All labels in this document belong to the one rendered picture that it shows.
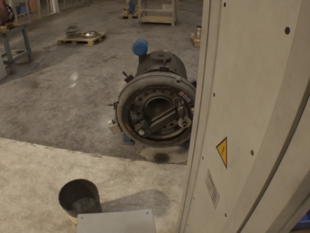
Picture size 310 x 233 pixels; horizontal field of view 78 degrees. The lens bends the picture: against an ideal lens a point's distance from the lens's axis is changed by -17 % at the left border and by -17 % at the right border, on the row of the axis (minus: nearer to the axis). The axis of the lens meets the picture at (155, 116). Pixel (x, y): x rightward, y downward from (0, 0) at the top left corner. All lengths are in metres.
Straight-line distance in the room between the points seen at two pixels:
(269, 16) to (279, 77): 0.07
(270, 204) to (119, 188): 1.95
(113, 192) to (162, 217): 0.52
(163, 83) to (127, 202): 1.08
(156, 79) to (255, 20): 1.50
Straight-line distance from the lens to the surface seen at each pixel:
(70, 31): 6.55
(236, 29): 0.34
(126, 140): 2.58
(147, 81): 1.76
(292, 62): 0.23
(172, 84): 1.76
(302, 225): 1.59
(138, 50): 2.42
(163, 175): 2.25
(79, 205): 1.98
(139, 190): 2.14
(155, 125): 1.95
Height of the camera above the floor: 1.73
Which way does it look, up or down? 36 degrees down
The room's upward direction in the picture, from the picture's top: straight up
